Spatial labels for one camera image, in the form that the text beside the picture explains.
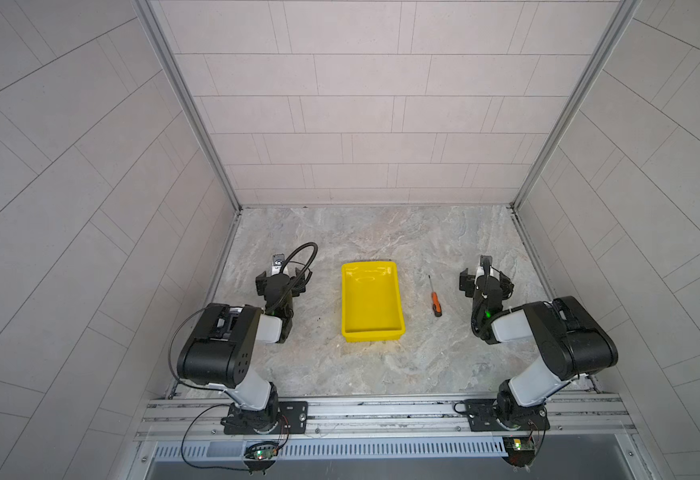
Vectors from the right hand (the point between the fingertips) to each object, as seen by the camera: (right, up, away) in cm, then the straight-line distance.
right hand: (481, 268), depth 94 cm
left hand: (-61, +2, -1) cm, 61 cm away
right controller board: (-1, -38, -26) cm, 46 cm away
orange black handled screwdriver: (-15, -10, -3) cm, 19 cm away
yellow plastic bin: (-35, -11, -5) cm, 37 cm away
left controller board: (-59, -36, -29) cm, 75 cm away
